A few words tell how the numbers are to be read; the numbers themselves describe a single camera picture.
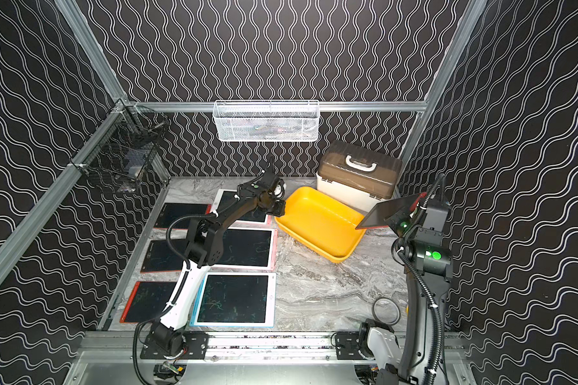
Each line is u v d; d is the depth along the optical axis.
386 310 0.82
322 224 1.05
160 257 0.98
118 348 0.76
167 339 0.64
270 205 0.90
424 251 0.45
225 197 1.14
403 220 0.60
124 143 0.95
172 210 1.10
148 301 0.85
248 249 0.98
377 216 0.98
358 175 0.95
